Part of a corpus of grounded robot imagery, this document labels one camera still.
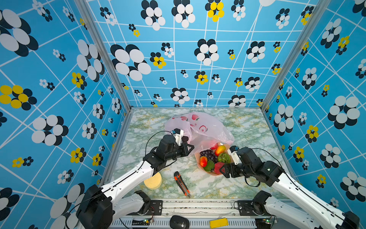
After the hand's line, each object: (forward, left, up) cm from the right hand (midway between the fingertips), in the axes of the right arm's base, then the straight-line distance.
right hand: (226, 169), depth 76 cm
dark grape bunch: (+12, +7, -6) cm, 15 cm away
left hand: (+8, +16, +9) cm, 21 cm away
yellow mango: (+15, +1, -4) cm, 15 cm away
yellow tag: (-23, +5, -10) cm, 26 cm away
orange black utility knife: (-5, +24, -9) cm, 27 cm away
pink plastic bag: (+25, +12, +2) cm, 28 cm away
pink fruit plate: (+6, 0, +11) cm, 12 cm away
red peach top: (+15, +4, -3) cm, 16 cm away
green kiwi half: (+8, -1, -3) cm, 9 cm away
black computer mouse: (-23, +25, -8) cm, 35 cm away
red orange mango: (+6, +12, -4) cm, 14 cm away
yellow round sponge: (-5, +40, -7) cm, 41 cm away
